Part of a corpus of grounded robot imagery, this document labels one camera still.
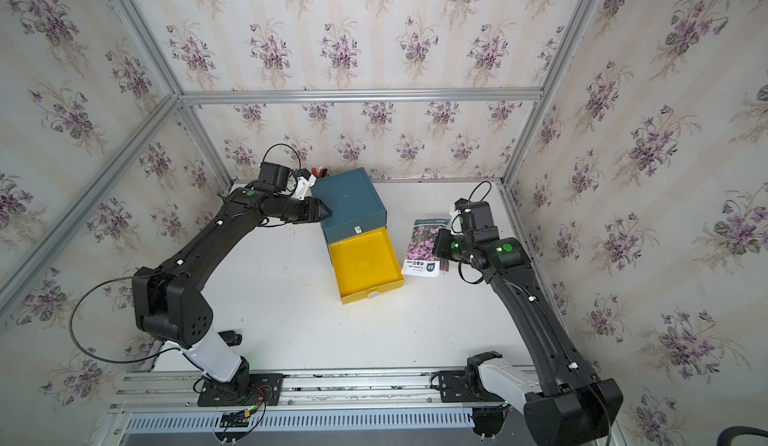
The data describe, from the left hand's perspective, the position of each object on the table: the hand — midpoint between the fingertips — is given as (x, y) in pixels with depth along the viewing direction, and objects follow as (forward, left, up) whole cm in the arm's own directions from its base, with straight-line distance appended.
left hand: (326, 217), depth 84 cm
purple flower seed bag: (-14, -26, -1) cm, 29 cm away
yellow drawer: (-9, -11, -12) cm, 19 cm away
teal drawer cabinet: (+5, -7, +2) cm, 9 cm away
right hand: (-11, -30, +3) cm, 32 cm away
